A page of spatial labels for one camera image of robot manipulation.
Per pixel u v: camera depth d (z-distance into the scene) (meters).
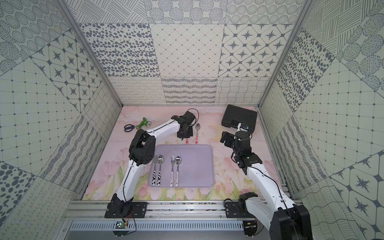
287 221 0.38
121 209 0.64
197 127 1.07
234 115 1.11
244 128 0.71
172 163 0.90
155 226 0.70
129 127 1.07
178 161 0.89
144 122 1.07
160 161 0.89
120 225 0.71
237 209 0.73
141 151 0.60
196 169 0.88
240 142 0.60
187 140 0.99
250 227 0.72
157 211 0.76
